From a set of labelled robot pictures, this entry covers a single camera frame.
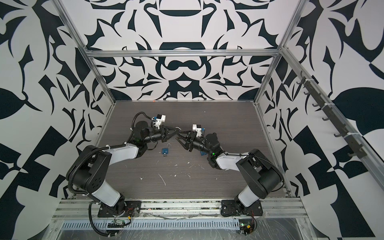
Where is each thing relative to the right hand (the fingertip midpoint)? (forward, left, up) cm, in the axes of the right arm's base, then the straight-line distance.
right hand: (176, 137), depth 74 cm
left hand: (+6, -1, -2) cm, 7 cm away
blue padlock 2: (+2, -14, -22) cm, 26 cm away
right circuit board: (-34, -32, -25) cm, 53 cm away
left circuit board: (-33, +27, -18) cm, 46 cm away
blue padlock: (+4, +9, -22) cm, 24 cm away
